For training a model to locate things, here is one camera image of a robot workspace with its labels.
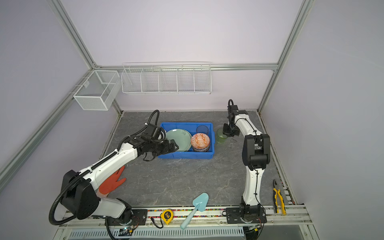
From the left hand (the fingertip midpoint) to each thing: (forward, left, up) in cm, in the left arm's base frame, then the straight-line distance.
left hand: (172, 151), depth 81 cm
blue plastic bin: (+21, -11, -7) cm, 25 cm away
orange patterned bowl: (+9, -16, -7) cm, 20 cm away
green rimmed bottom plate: (+17, -4, -13) cm, 22 cm away
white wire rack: (+45, +3, +16) cm, 48 cm away
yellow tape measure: (-29, +3, -12) cm, 31 cm away
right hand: (+14, -36, -8) cm, 39 cm away
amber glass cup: (+19, -19, -6) cm, 27 cm away
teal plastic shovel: (-23, -14, -13) cm, 30 cm away
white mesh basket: (+46, +52, +7) cm, 70 cm away
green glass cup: (+16, -31, -12) cm, 37 cm away
